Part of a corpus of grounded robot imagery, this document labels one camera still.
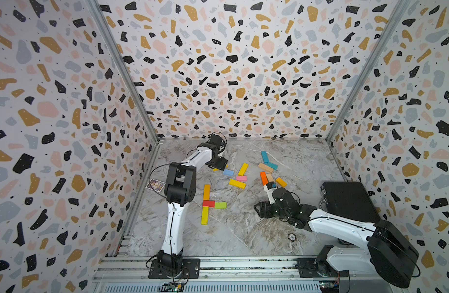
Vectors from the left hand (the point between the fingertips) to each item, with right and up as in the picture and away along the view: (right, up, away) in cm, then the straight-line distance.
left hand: (219, 162), depth 106 cm
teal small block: (+32, -2, +4) cm, 32 cm away
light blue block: (+5, -5, 0) cm, 8 cm away
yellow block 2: (-5, -25, -18) cm, 31 cm away
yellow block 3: (+10, -11, -6) cm, 16 cm away
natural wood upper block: (+27, -3, +3) cm, 27 cm away
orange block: (+26, -9, -3) cm, 27 cm away
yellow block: (-2, -4, -5) cm, 6 cm away
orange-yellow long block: (-6, -15, -9) cm, 19 cm away
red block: (-4, -20, -12) cm, 24 cm away
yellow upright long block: (+14, -4, 0) cm, 14 cm away
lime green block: (+2, -21, -14) cm, 25 cm away
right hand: (+20, -19, -21) cm, 35 cm away
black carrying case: (+66, -17, -14) cm, 70 cm away
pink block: (+13, -8, -5) cm, 16 cm away
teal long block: (+28, +4, +8) cm, 29 cm away
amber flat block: (+35, -11, -3) cm, 37 cm away
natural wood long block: (+29, -8, -3) cm, 30 cm away
